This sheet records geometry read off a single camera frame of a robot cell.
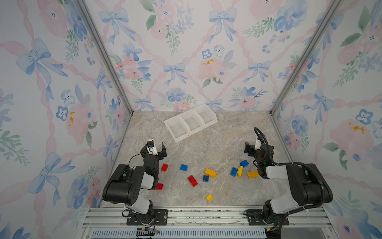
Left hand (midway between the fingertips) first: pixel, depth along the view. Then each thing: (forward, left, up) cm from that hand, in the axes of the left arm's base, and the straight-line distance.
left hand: (155, 143), depth 89 cm
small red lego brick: (-11, -5, -10) cm, 16 cm away
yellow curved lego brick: (-14, -50, -9) cm, 53 cm away
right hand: (+4, -62, -3) cm, 62 cm away
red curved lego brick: (-19, -23, -10) cm, 31 cm away
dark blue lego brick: (-18, -30, -9) cm, 36 cm away
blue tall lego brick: (-8, -54, -10) cm, 56 cm away
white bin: (+21, -11, -10) cm, 25 cm away
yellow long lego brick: (-13, -33, -11) cm, 38 cm away
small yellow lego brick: (-28, -32, -10) cm, 43 cm away
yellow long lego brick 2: (-15, -58, -10) cm, 61 cm away
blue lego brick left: (-9, -17, -13) cm, 23 cm away
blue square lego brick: (-14, -47, -9) cm, 50 cm away
